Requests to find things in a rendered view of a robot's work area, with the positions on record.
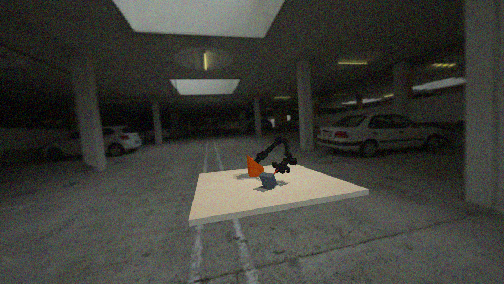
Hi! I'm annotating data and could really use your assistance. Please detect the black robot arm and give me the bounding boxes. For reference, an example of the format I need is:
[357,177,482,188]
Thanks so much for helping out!
[254,136,297,165]

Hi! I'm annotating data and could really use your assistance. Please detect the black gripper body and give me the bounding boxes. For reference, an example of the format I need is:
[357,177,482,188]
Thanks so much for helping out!
[272,161,290,173]

